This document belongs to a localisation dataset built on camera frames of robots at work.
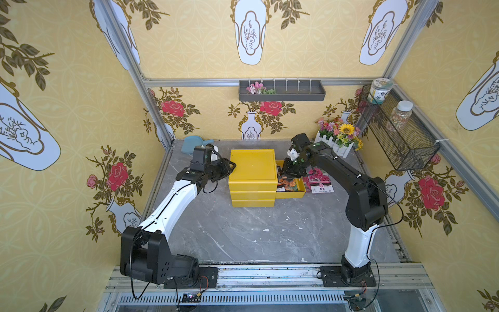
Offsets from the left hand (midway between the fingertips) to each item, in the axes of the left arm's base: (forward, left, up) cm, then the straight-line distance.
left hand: (227, 166), depth 84 cm
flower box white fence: (+20, -63, -15) cm, 68 cm away
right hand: (+2, -28, -7) cm, 29 cm away
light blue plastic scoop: (+34, +26, -21) cm, 48 cm away
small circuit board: (-45, +13, -22) cm, 51 cm away
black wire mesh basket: (+8, -78, +10) cm, 79 cm away
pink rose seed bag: (-2, -46, -17) cm, 49 cm away
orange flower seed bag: (-3, -27, -11) cm, 29 cm away
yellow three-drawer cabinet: (-10, -11, +2) cm, 15 cm away
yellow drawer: (-9, -28, -9) cm, 31 cm away
